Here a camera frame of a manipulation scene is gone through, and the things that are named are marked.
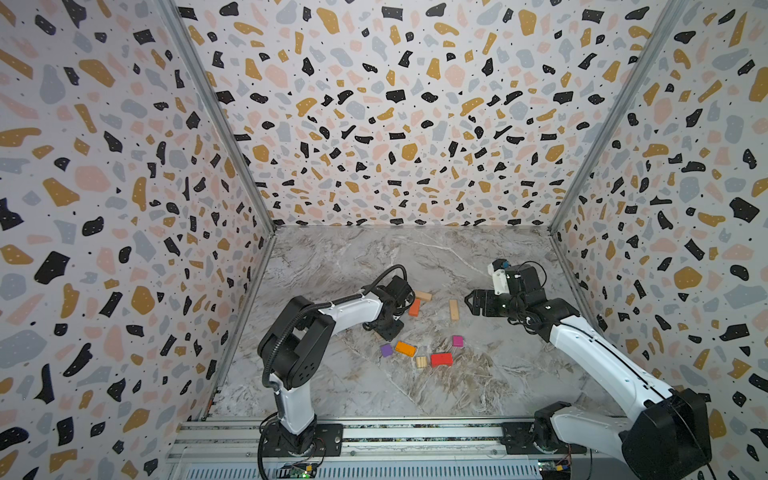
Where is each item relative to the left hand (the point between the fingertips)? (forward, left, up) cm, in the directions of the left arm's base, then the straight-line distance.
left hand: (389, 325), depth 92 cm
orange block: (-7, -5, -3) cm, 9 cm away
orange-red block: (+7, -8, -2) cm, 11 cm away
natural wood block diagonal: (+6, -21, -1) cm, 22 cm away
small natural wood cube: (-11, -10, -1) cm, 15 cm away
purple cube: (-7, +1, -2) cm, 7 cm away
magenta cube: (-4, -21, -3) cm, 22 cm away
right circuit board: (-37, -40, -3) cm, 54 cm away
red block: (-11, -15, 0) cm, 18 cm away
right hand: (+2, -24, +15) cm, 28 cm away
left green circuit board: (-36, +21, -2) cm, 42 cm away
